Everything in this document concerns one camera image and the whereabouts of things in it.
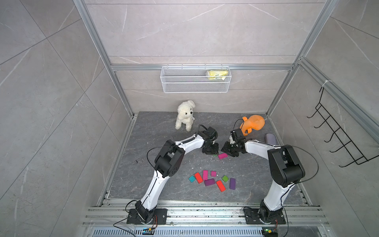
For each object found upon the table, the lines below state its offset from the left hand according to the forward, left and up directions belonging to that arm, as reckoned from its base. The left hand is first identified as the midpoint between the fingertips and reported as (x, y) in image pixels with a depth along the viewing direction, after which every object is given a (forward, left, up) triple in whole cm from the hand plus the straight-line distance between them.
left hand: (219, 151), depth 96 cm
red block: (-17, +14, -1) cm, 22 cm away
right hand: (+1, -4, -1) cm, 4 cm away
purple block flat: (-19, +8, -2) cm, 21 cm away
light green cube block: (-17, -1, -1) cm, 17 cm away
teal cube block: (-17, +18, -1) cm, 25 cm away
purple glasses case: (+8, -37, +1) cm, 38 cm away
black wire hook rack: (-11, -50, +30) cm, 60 cm away
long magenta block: (-3, -3, -1) cm, 4 cm away
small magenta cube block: (-14, +5, -2) cm, 15 cm away
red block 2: (-21, +2, -2) cm, 22 cm away
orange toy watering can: (+20, -29, +5) cm, 36 cm away
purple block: (-20, -5, -3) cm, 21 cm away
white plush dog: (+22, +22, +16) cm, 35 cm away
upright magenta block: (-15, +10, -2) cm, 18 cm away
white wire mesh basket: (+42, +14, +28) cm, 52 cm away
